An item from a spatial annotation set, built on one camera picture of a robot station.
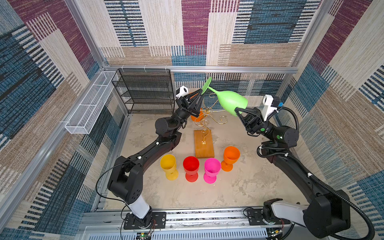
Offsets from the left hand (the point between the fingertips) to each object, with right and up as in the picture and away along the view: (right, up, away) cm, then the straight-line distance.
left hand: (203, 93), depth 53 cm
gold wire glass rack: (+4, -4, +24) cm, 25 cm away
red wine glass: (-5, -31, +23) cm, 39 cm away
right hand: (+11, -6, +3) cm, 13 cm away
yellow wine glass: (-17, -32, +29) cm, 47 cm away
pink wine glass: (+6, -33, +26) cm, 43 cm away
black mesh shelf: (-39, +13, +57) cm, 70 cm away
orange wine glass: (+18, -28, +31) cm, 45 cm away
